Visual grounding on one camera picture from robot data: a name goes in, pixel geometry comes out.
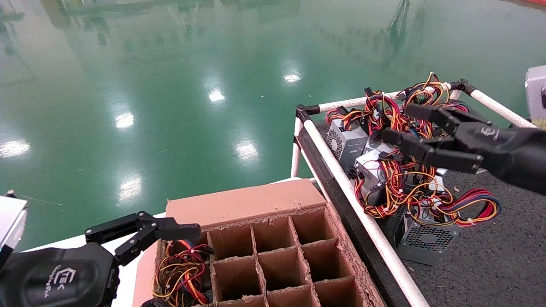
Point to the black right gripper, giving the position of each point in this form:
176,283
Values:
516,153

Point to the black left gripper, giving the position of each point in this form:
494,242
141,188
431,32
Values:
55,277

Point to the brown cardboard divider box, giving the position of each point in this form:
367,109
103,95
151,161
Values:
243,204

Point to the grey power supply orange loop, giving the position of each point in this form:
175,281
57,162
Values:
420,99

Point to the grey power supply red loop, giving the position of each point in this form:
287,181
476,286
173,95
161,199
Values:
373,149

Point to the black round object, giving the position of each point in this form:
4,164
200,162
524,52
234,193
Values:
155,303

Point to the yellow object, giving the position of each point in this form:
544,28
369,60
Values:
538,123

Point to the grey power supply slotted vent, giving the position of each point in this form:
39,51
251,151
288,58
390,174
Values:
345,145

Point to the grey power supply mesh grille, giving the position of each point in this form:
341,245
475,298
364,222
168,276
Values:
426,238

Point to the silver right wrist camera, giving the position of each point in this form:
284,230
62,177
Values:
536,91

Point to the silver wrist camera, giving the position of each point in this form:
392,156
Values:
10,221
536,91

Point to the white pipe frame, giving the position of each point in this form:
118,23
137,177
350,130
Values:
328,155

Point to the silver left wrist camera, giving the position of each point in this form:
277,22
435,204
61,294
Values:
10,221

